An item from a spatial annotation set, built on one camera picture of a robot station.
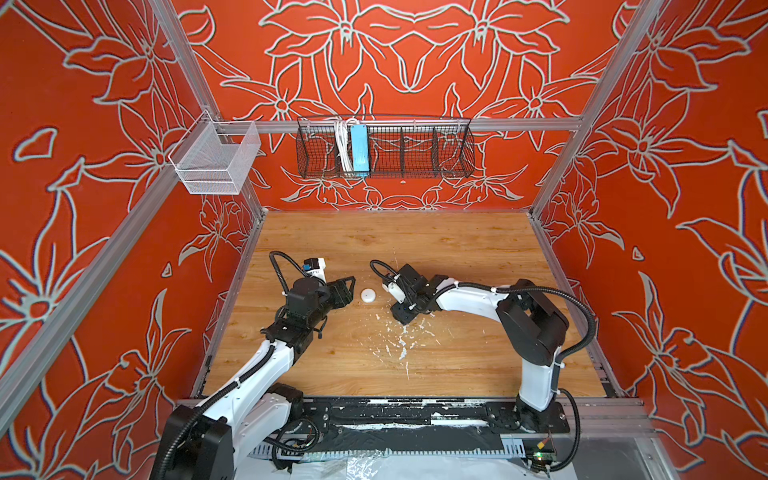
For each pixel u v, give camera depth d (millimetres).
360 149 895
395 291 801
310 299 633
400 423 728
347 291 741
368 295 948
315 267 719
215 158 938
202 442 390
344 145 898
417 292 726
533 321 509
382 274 828
